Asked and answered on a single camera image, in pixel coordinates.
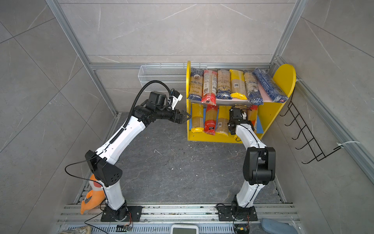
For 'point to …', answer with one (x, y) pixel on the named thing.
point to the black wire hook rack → (317, 151)
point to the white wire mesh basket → (174, 75)
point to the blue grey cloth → (273, 226)
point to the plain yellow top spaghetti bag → (223, 120)
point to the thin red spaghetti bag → (211, 119)
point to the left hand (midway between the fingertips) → (185, 111)
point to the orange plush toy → (95, 196)
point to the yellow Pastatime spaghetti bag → (197, 118)
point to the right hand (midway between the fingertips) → (253, 127)
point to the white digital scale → (184, 229)
